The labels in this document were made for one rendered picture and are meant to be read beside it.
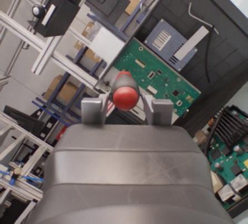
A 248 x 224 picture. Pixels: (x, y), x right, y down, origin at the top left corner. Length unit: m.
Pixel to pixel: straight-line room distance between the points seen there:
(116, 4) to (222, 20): 1.86
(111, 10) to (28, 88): 3.78
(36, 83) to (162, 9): 4.95
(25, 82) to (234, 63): 5.18
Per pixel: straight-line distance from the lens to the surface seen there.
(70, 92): 4.34
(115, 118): 0.53
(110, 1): 2.15
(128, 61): 0.30
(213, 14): 0.34
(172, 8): 0.33
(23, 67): 5.25
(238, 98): 0.35
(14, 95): 5.66
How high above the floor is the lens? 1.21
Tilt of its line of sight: 11 degrees down
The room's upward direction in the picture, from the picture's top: 54 degrees counter-clockwise
